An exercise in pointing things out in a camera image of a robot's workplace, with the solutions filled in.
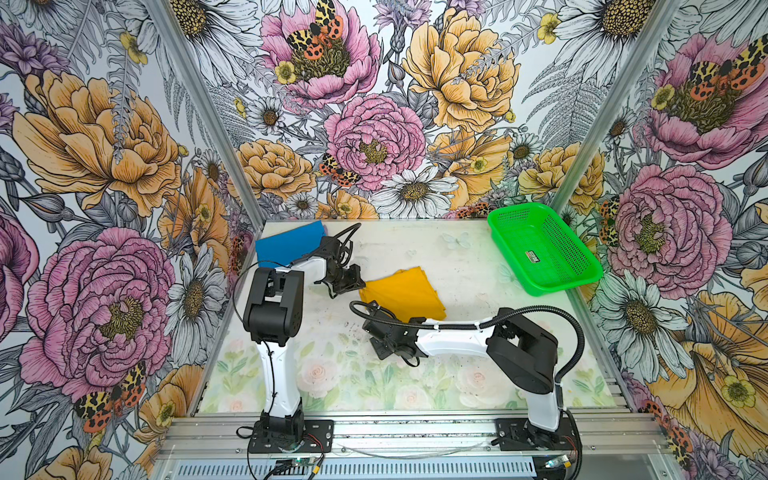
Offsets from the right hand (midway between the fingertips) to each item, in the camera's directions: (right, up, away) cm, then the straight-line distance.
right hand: (386, 347), depth 89 cm
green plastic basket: (+57, +28, +23) cm, 67 cm away
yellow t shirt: (+7, +14, +10) cm, 19 cm away
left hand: (-8, +15, +11) cm, 20 cm away
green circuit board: (-18, -20, -19) cm, 33 cm away
